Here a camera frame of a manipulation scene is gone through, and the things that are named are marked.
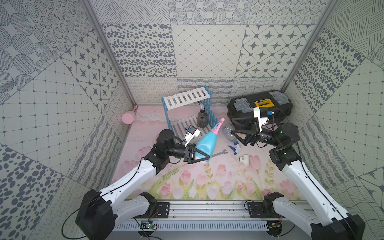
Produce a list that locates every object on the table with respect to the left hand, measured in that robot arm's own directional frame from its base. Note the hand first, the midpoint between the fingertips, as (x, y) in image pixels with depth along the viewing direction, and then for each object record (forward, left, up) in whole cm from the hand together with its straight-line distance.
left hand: (208, 152), depth 62 cm
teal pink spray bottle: (+1, +1, +4) cm, 4 cm away
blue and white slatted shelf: (+33, +10, -7) cm, 35 cm away
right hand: (+8, -9, +8) cm, 15 cm away
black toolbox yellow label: (+46, -49, -13) cm, 68 cm away
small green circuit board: (-23, +29, -30) cm, 48 cm away
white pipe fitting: (+10, -23, -27) cm, 37 cm away
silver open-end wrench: (+17, -12, -30) cm, 37 cm away
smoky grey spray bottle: (+35, +3, -21) cm, 41 cm away
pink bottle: (+38, +56, -22) cm, 71 cm away
